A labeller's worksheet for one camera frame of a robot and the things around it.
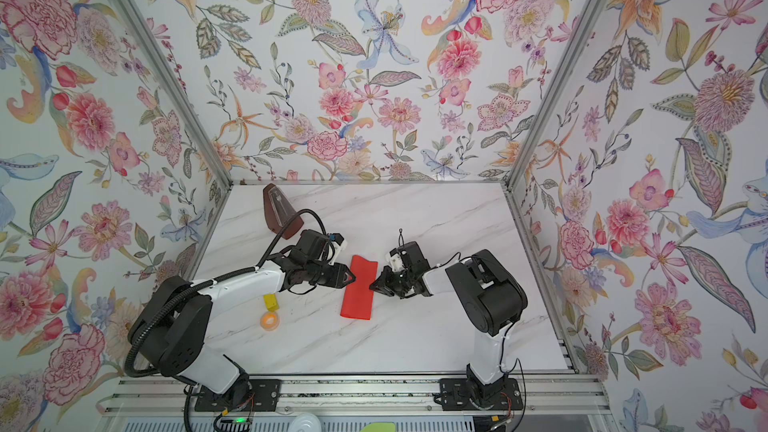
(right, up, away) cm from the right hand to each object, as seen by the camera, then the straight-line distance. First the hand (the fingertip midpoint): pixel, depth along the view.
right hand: (369, 286), depth 93 cm
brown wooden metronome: (-30, +24, +5) cm, 38 cm away
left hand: (-4, +3, -6) cm, 8 cm away
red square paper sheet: (-3, -3, -4) cm, 6 cm away
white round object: (-13, -24, -26) cm, 38 cm away
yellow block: (-28, -3, -6) cm, 29 cm away
